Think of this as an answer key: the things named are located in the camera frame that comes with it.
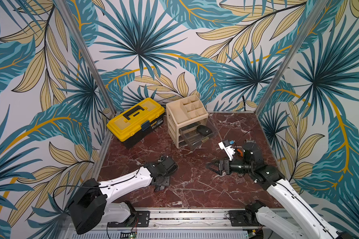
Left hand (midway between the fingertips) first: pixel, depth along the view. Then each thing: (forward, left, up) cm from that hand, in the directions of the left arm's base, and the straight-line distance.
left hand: (162, 182), depth 82 cm
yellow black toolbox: (+30, +20, +13) cm, 38 cm away
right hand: (+2, -23, +18) cm, 30 cm away
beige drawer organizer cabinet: (+26, -14, +20) cm, 35 cm away
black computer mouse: (+25, -23, +14) cm, 37 cm away
